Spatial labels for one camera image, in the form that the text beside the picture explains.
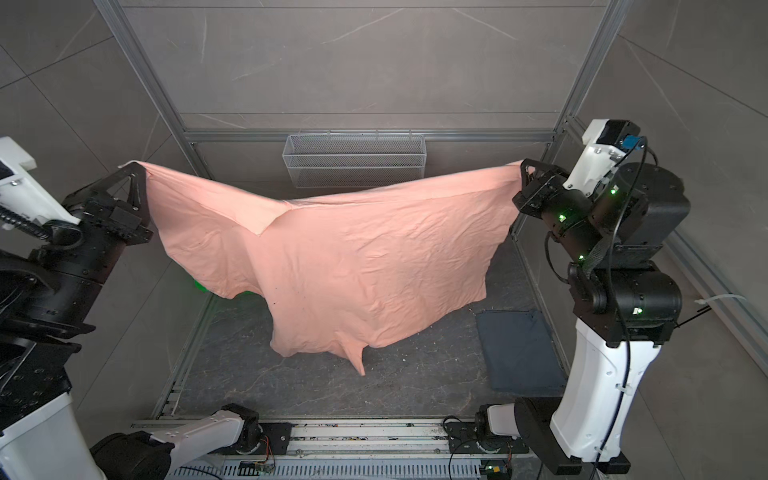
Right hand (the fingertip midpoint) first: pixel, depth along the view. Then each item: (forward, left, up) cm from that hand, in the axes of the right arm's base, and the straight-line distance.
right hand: (521, 161), depth 46 cm
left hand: (-7, +53, +6) cm, 54 cm away
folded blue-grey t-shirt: (-7, -19, -64) cm, 67 cm away
